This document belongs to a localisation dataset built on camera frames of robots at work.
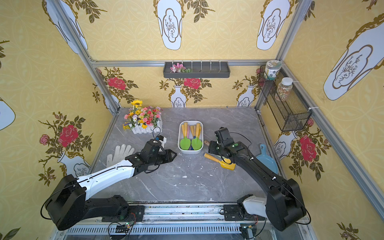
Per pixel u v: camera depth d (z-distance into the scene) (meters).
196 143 0.97
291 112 0.81
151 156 0.66
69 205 0.41
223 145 0.63
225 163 0.68
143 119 0.95
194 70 0.90
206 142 0.97
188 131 1.01
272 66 0.84
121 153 0.96
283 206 0.40
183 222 0.72
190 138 1.01
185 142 0.98
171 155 0.78
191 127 1.04
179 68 0.88
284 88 0.72
